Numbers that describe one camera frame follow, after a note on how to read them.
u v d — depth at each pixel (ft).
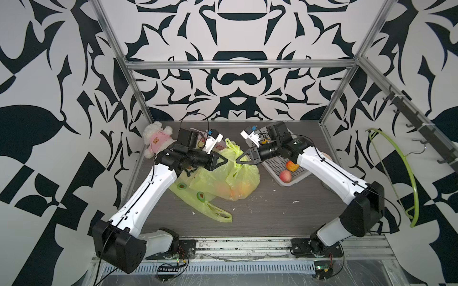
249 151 2.18
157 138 3.26
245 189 2.49
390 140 2.28
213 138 2.12
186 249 2.44
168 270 2.39
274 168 2.80
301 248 2.44
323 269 2.31
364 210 1.37
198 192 2.80
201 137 1.99
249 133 2.21
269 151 2.11
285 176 2.94
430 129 2.00
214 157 2.03
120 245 1.22
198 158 2.06
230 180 2.35
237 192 2.50
